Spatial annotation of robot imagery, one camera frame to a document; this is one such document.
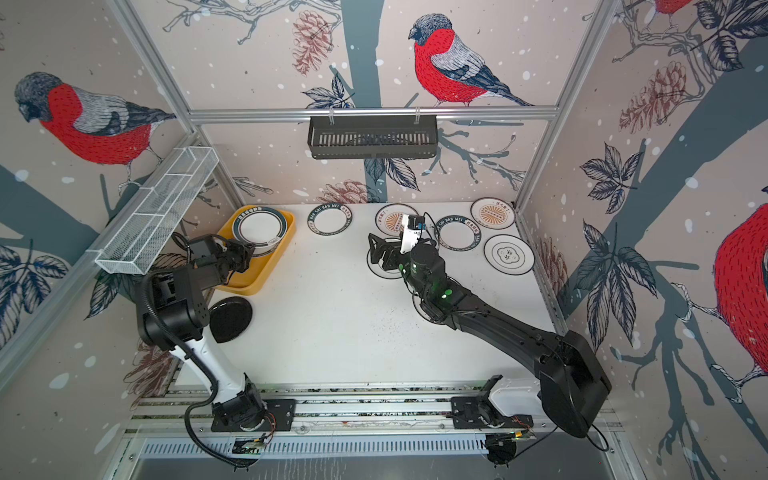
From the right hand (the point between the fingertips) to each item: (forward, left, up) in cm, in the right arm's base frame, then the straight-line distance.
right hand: (380, 238), depth 75 cm
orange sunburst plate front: (-4, -10, -27) cm, 29 cm away
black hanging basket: (+47, +7, 0) cm, 47 cm away
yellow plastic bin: (-2, +43, -21) cm, 48 cm away
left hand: (+12, +45, -15) cm, 49 cm away
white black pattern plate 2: (+18, -43, -29) cm, 55 cm away
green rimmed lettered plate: (+32, +26, -27) cm, 50 cm away
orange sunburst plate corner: (+38, -40, -28) cm, 62 cm away
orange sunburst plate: (+34, +1, -28) cm, 43 cm away
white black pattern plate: (+9, +4, -28) cm, 30 cm away
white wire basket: (-7, +59, +4) cm, 60 cm away
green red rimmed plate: (+21, +47, -20) cm, 55 cm away
